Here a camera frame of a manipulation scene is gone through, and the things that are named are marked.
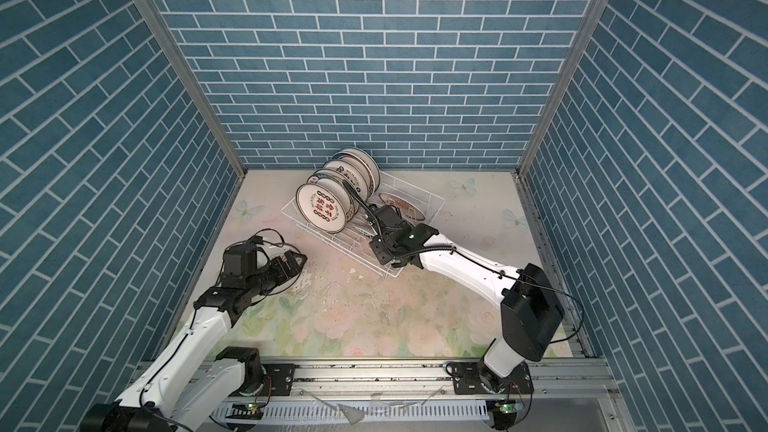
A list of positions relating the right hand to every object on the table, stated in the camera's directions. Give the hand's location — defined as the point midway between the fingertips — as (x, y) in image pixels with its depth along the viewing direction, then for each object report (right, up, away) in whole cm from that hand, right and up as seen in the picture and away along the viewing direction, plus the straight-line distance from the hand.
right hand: (379, 239), depth 84 cm
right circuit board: (+31, -40, -12) cm, 52 cm away
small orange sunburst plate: (+7, +9, +7) cm, 14 cm away
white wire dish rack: (-9, -3, +11) cm, 14 cm away
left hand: (-23, -7, 0) cm, 24 cm away
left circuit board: (-32, -40, -12) cm, 53 cm away
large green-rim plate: (-20, +19, +12) cm, 30 cm away
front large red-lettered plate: (-20, +9, +14) cm, 26 cm away
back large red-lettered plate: (-6, +24, +14) cm, 29 cm away
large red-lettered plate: (-10, +19, +17) cm, 27 cm away
